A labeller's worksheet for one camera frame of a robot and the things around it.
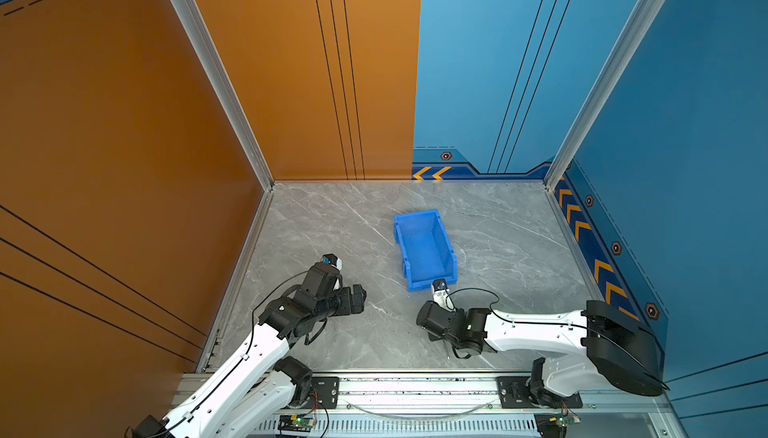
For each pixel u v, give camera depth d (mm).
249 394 559
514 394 724
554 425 698
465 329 590
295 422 706
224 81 896
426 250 1005
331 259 710
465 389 756
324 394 734
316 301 579
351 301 687
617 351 414
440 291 744
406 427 696
